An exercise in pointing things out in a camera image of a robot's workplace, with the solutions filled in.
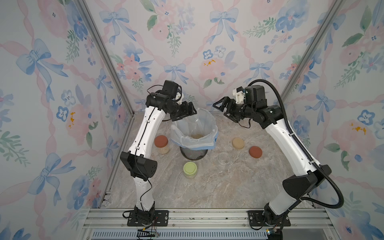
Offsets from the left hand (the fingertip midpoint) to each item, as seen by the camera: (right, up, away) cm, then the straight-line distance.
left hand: (192, 113), depth 77 cm
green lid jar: (-1, -31, +7) cm, 32 cm away
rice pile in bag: (+2, -12, +11) cm, 17 cm away
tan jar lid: (+31, -18, +27) cm, 45 cm away
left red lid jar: (-19, -17, +14) cm, 29 cm away
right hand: (+13, +2, -6) cm, 14 cm away
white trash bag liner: (+3, -10, +21) cm, 24 cm away
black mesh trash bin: (0, -24, +14) cm, 28 cm away
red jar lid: (+41, -23, +21) cm, 52 cm away
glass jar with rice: (+20, -27, +18) cm, 38 cm away
